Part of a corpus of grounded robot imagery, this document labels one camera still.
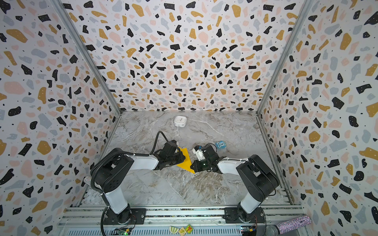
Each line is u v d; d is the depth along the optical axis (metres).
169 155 0.75
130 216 0.72
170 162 0.80
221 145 1.00
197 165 0.80
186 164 0.91
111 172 0.48
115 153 0.53
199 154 0.85
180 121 1.12
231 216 0.74
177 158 0.85
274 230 0.67
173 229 0.70
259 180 0.46
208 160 0.73
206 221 0.73
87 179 0.82
